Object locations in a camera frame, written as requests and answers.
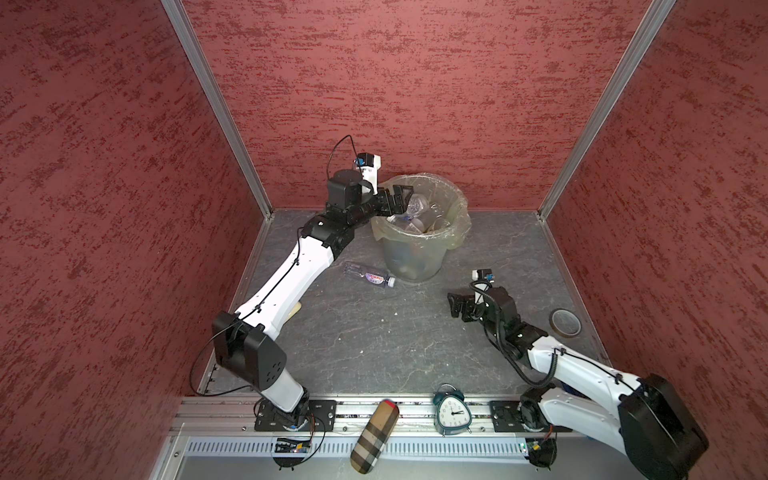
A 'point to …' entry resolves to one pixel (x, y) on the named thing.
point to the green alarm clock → (452, 413)
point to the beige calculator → (295, 309)
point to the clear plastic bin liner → (406, 249)
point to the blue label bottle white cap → (396, 218)
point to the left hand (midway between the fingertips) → (399, 194)
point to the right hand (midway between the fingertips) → (459, 299)
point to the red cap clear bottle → (439, 220)
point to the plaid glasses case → (374, 437)
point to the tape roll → (565, 323)
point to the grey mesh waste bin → (416, 243)
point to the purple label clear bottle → (370, 276)
